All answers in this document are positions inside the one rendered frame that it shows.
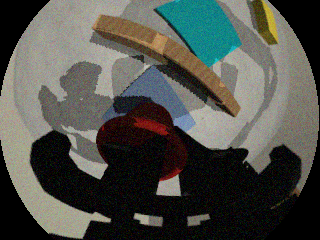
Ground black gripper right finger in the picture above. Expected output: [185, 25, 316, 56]
[175, 125, 249, 196]

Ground red cup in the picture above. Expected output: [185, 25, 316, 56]
[96, 103, 188, 181]

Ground yellow rectangular block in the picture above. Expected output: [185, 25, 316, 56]
[251, 0, 279, 45]

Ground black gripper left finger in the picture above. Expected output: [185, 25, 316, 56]
[101, 133, 168, 195]

